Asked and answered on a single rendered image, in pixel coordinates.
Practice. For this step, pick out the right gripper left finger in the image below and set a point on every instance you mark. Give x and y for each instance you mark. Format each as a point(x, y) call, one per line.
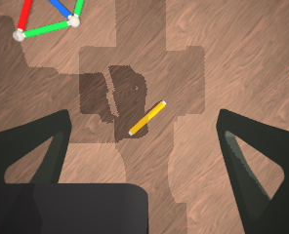
point(18, 141)

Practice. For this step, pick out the blue rod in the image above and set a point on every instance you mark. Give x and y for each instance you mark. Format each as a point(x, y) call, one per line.
point(61, 8)

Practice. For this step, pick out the red rod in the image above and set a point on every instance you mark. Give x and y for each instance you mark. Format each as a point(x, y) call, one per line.
point(24, 14)

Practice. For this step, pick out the green rod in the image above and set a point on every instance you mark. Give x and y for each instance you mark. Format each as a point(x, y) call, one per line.
point(78, 8)
point(45, 29)

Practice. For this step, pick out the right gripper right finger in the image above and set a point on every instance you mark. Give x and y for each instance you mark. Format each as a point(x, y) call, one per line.
point(259, 213)

